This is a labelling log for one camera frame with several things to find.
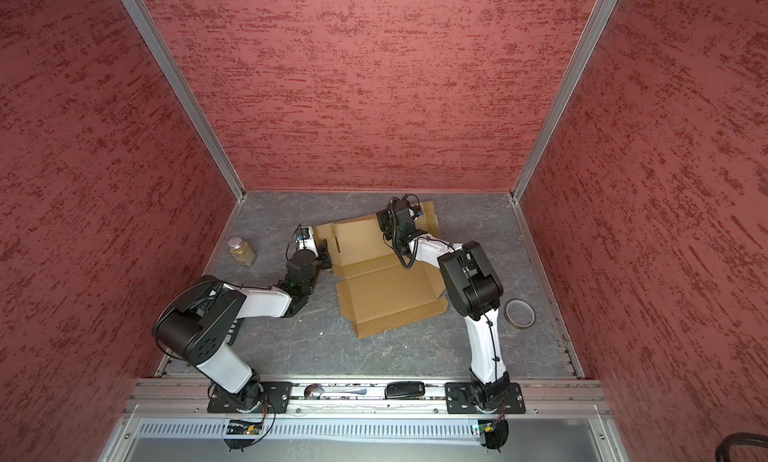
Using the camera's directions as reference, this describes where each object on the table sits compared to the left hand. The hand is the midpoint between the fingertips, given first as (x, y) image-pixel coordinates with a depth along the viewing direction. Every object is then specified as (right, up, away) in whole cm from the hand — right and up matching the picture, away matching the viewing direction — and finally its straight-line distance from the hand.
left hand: (323, 245), depth 94 cm
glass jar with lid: (-26, -2, 0) cm, 26 cm away
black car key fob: (+25, -35, -19) cm, 47 cm away
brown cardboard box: (+18, -14, +2) cm, 23 cm away
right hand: (+16, +10, +6) cm, 19 cm away
